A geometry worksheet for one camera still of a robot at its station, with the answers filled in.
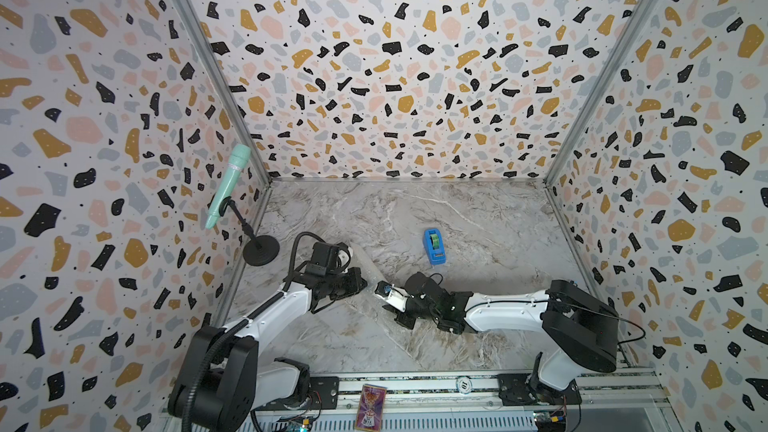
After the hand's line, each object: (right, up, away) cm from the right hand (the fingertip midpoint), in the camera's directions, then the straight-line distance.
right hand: (390, 304), depth 83 cm
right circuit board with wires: (+38, -25, -11) cm, 47 cm away
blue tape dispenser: (+14, +14, +17) cm, 27 cm away
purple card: (-4, -21, -13) cm, 25 cm away
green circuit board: (-20, -25, -12) cm, 34 cm away
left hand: (-5, +5, +3) cm, 8 cm away
